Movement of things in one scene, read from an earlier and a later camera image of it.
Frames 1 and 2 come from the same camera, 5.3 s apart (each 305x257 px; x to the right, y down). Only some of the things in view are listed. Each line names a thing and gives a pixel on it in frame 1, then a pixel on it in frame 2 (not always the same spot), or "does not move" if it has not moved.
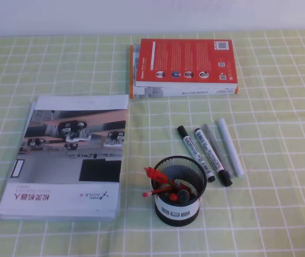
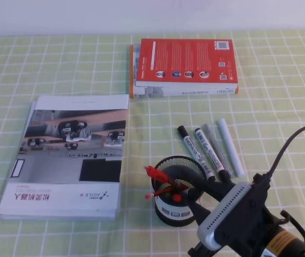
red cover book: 182,62 does not move
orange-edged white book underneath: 148,92 does not move
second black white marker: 222,172 does not move
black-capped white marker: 183,195 -> 210,189
